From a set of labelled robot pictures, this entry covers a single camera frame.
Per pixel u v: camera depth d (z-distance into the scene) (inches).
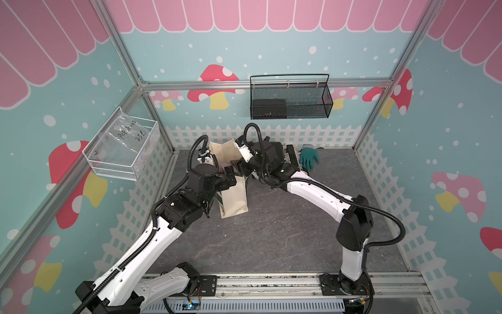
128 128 28.7
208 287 29.2
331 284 29.2
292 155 45.6
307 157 44.9
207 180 19.1
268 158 23.3
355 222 18.3
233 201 34.2
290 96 37.1
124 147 28.4
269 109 34.9
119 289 14.7
